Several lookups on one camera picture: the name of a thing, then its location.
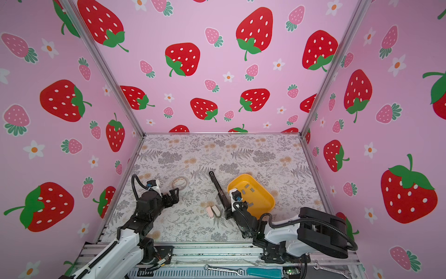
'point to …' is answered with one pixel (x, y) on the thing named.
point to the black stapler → (223, 201)
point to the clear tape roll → (180, 182)
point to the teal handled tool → (274, 273)
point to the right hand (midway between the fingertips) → (225, 196)
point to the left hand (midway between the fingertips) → (171, 190)
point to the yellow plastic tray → (260, 200)
